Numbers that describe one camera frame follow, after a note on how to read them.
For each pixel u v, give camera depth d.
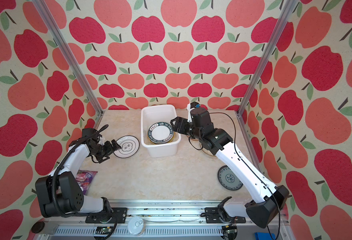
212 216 0.73
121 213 0.75
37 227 0.63
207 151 0.96
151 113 0.99
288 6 0.69
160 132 1.05
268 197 0.38
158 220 0.73
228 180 0.86
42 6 0.69
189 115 0.53
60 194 0.43
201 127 0.50
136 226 0.68
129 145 1.01
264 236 0.67
